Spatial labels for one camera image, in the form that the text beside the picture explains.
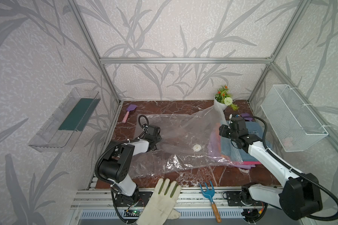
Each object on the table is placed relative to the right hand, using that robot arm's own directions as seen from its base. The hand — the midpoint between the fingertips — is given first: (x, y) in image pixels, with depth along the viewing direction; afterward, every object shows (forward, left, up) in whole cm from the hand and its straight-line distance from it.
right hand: (222, 127), depth 86 cm
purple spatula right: (+22, -28, -15) cm, 39 cm away
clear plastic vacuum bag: (-2, +21, -15) cm, 25 cm away
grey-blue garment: (-14, -1, -3) cm, 14 cm away
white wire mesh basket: (-13, -26, +19) cm, 35 cm away
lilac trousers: (-18, +8, -2) cm, 20 cm away
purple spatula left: (+30, +67, -13) cm, 75 cm away
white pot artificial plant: (+26, -4, +1) cm, 26 cm away
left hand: (+2, +43, -13) cm, 45 cm away
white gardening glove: (-40, +37, -13) cm, 56 cm away
